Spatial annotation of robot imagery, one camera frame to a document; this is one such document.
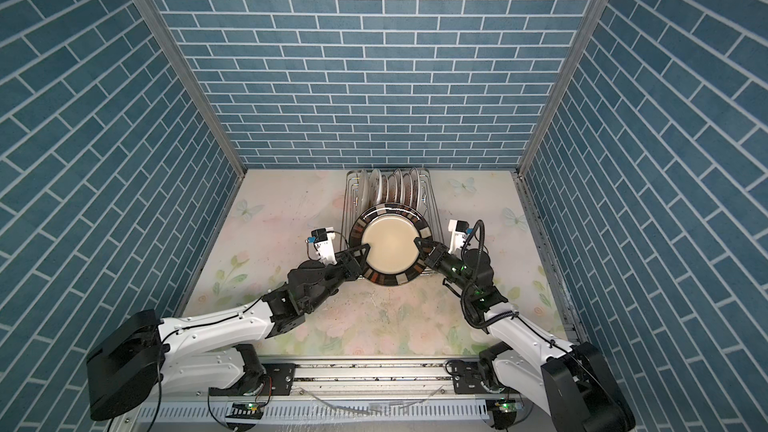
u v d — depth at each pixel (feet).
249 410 2.37
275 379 2.42
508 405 2.33
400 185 2.98
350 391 2.42
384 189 2.99
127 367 1.34
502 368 2.04
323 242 2.26
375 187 3.24
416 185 3.13
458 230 2.42
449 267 2.32
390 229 2.61
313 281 1.89
